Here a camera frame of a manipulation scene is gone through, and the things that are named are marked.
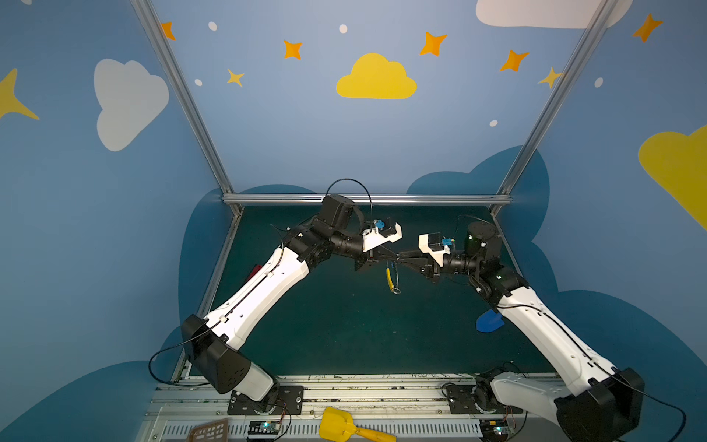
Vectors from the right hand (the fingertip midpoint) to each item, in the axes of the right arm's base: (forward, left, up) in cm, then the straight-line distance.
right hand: (402, 252), depth 67 cm
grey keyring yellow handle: (-6, +2, -7) cm, 9 cm away
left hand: (-1, +2, +1) cm, 2 cm away
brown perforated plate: (-37, +46, -32) cm, 67 cm away
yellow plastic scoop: (-34, +14, -32) cm, 49 cm away
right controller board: (-33, -27, -33) cm, 54 cm away
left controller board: (-36, +34, -32) cm, 59 cm away
